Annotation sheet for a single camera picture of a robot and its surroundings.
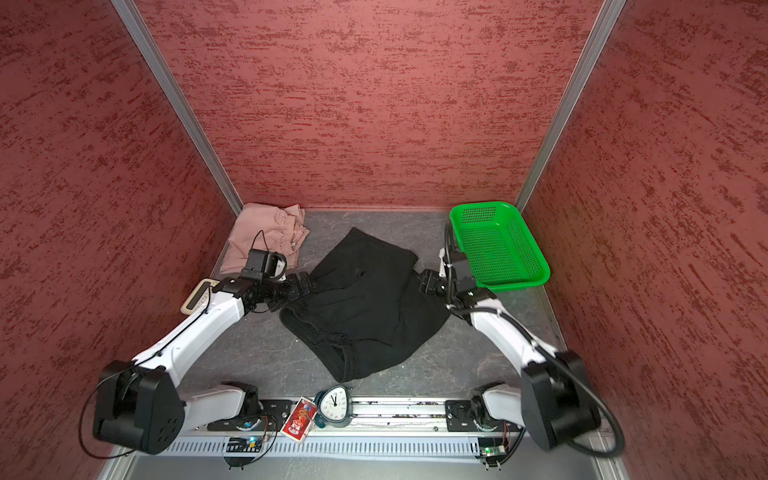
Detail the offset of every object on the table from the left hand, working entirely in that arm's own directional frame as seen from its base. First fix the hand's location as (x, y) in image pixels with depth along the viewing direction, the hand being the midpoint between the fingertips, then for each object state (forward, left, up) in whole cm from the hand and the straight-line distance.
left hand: (304, 297), depth 85 cm
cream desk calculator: (+4, +37, -9) cm, 39 cm away
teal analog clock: (-27, -11, -6) cm, 30 cm away
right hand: (+5, -34, 0) cm, 35 cm away
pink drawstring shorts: (+33, +24, -7) cm, 41 cm away
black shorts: (+2, -17, -8) cm, 19 cm away
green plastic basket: (+28, -68, -13) cm, 75 cm away
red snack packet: (-29, -3, -8) cm, 31 cm away
